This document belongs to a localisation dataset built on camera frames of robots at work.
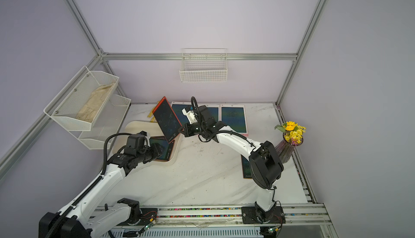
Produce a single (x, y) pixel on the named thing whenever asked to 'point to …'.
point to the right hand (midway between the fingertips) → (181, 131)
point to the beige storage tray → (153, 129)
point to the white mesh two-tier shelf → (102, 131)
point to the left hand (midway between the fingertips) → (162, 151)
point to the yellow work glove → (153, 119)
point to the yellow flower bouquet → (293, 133)
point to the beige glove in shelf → (88, 112)
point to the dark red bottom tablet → (247, 171)
